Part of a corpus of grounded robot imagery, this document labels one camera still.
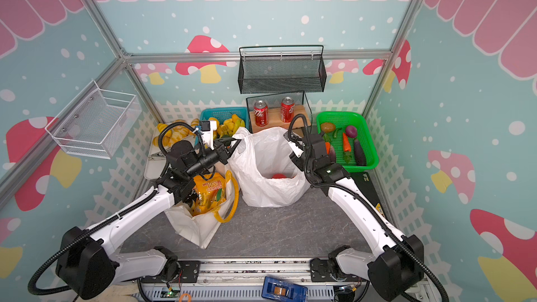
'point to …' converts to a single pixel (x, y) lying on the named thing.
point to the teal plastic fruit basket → (229, 119)
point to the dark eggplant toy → (360, 156)
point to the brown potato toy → (327, 127)
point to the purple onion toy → (351, 131)
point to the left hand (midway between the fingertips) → (241, 143)
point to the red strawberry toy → (278, 176)
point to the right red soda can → (287, 107)
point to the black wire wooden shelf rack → (275, 110)
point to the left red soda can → (261, 110)
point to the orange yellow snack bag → (211, 192)
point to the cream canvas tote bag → (201, 229)
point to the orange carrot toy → (346, 144)
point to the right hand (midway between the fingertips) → (302, 145)
